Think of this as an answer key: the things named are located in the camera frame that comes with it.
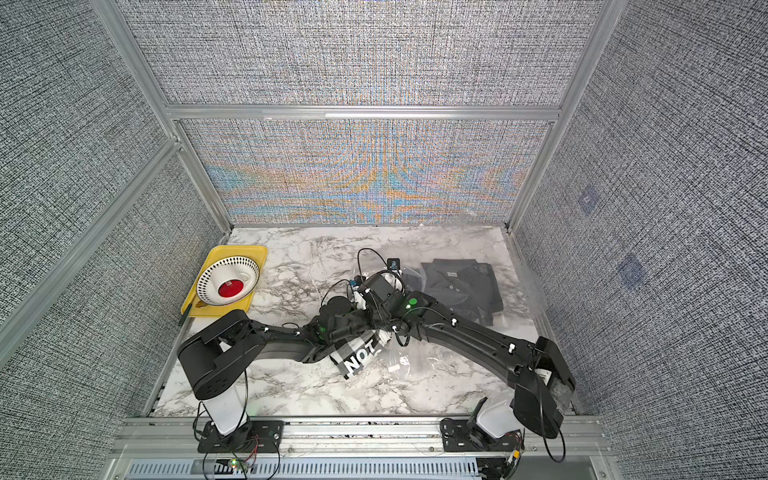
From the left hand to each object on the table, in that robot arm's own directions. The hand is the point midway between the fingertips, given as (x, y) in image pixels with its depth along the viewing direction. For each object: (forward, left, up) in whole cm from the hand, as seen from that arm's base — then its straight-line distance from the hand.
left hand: (405, 308), depth 80 cm
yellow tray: (+11, +66, -13) cm, 69 cm away
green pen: (+8, +68, -13) cm, 69 cm away
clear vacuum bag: (-12, -7, -11) cm, 18 cm away
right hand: (+4, +5, +3) cm, 7 cm away
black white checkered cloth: (-8, +15, -9) cm, 19 cm away
